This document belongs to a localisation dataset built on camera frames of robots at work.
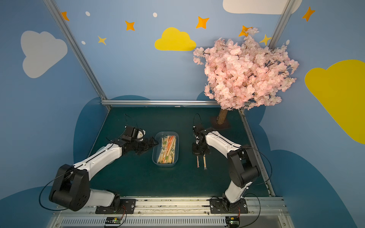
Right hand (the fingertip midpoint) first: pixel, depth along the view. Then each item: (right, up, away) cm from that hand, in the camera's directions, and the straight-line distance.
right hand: (198, 152), depth 90 cm
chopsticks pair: (-1, -5, -4) cm, 7 cm away
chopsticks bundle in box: (-20, -1, +3) cm, 21 cm away
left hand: (-28, +6, -3) cm, 29 cm away
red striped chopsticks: (+4, -7, +1) cm, 8 cm away
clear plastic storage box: (-28, +1, +5) cm, 29 cm away
